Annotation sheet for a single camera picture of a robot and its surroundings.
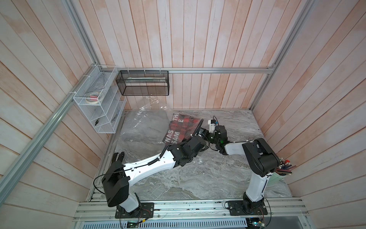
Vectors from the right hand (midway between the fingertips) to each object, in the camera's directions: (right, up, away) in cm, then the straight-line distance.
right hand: (196, 130), depth 96 cm
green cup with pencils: (+42, -18, -25) cm, 52 cm away
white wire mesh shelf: (-53, +9, -19) cm, 57 cm away
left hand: (-5, -6, -17) cm, 19 cm away
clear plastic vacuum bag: (-33, +4, +14) cm, 36 cm away
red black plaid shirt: (-10, +3, 0) cm, 11 cm away
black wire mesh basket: (-39, +35, +8) cm, 53 cm away
